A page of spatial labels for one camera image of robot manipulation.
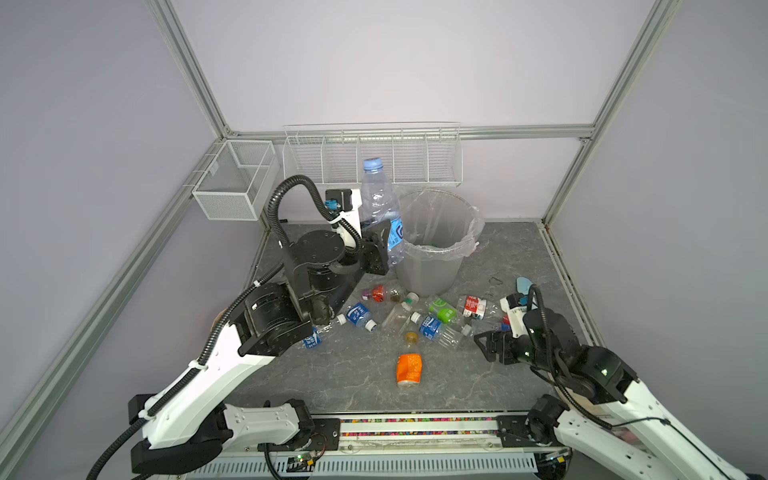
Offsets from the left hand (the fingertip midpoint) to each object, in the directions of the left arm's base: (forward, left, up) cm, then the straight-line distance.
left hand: (384, 230), depth 52 cm
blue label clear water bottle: (-1, +22, -44) cm, 49 cm away
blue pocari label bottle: (-1, -13, -44) cm, 46 cm away
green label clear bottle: (+5, -17, -43) cm, 47 cm away
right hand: (-9, -24, -30) cm, 40 cm away
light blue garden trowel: (+16, -47, -48) cm, 69 cm away
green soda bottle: (+31, -17, -42) cm, 55 cm away
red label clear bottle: (+7, -26, -44) cm, 52 cm away
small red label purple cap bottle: (+15, +2, -47) cm, 49 cm away
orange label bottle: (-9, -5, -44) cm, 45 cm away
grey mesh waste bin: (+16, -14, -41) cm, 46 cm away
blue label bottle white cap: (+6, +9, -43) cm, 44 cm away
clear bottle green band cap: (+8, -3, -48) cm, 49 cm away
